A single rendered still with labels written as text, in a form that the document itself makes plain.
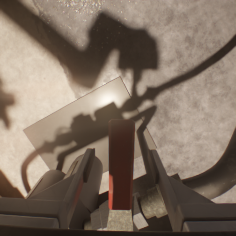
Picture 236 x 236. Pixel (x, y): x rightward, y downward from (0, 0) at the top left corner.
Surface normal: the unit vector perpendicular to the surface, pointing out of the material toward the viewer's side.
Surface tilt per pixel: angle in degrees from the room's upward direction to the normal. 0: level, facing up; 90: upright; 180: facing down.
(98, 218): 60
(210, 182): 45
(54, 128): 0
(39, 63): 0
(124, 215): 0
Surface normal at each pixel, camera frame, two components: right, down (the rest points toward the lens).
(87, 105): -0.03, 0.25
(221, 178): -0.23, -0.49
